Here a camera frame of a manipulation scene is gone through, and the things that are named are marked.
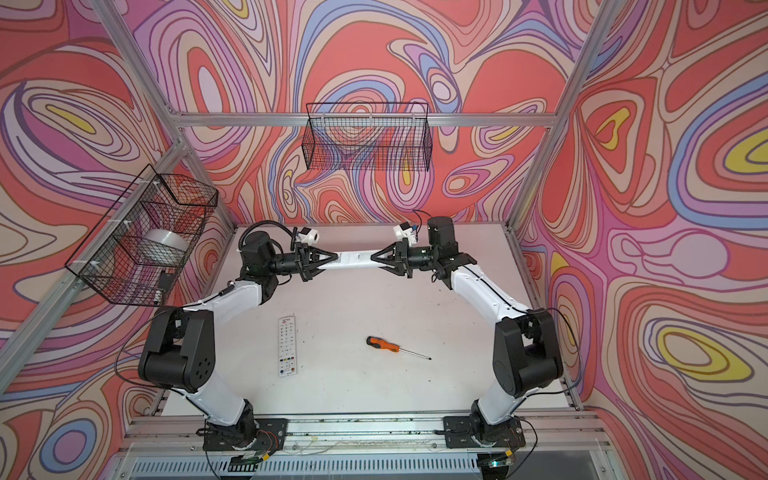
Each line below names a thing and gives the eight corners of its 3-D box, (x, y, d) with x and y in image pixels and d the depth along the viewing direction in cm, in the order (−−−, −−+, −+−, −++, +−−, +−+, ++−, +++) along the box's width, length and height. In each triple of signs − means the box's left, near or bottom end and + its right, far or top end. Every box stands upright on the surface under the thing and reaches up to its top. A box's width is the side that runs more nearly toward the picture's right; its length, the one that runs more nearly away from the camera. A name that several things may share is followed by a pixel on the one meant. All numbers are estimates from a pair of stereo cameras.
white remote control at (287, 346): (281, 379, 84) (278, 376, 82) (281, 321, 96) (278, 317, 94) (298, 375, 85) (295, 372, 83) (296, 318, 97) (294, 314, 94)
